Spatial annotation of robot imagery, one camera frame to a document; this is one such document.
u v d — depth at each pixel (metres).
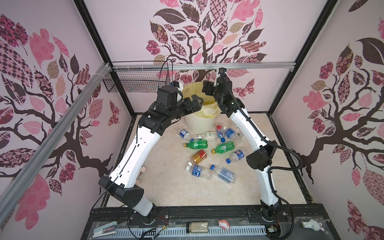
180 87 0.59
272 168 0.58
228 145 0.96
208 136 1.00
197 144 0.95
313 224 0.69
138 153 0.42
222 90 0.61
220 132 1.03
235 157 0.91
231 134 0.99
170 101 0.49
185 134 1.01
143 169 0.85
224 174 0.84
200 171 0.84
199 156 0.90
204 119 1.03
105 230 0.69
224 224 0.67
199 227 0.68
